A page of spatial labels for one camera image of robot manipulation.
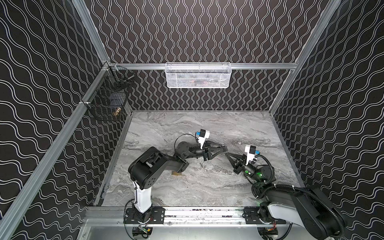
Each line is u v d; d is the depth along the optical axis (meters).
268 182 0.60
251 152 0.68
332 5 0.69
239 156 0.73
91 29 0.76
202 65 0.96
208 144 0.76
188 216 0.76
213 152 0.72
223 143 1.03
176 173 0.88
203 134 0.70
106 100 0.95
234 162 0.73
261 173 0.63
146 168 0.51
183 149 0.68
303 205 0.44
